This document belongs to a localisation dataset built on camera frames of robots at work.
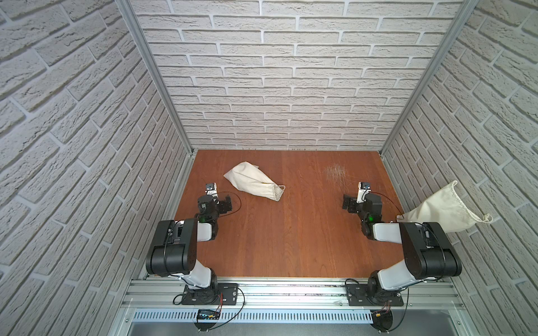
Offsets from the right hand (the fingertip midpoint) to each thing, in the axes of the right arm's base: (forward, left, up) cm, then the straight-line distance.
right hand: (350, 193), depth 95 cm
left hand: (+4, +63, +1) cm, 63 cm away
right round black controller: (-47, +1, -6) cm, 48 cm away
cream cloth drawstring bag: (+11, +47, +1) cm, 48 cm away
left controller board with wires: (-43, +62, -8) cm, 76 cm away
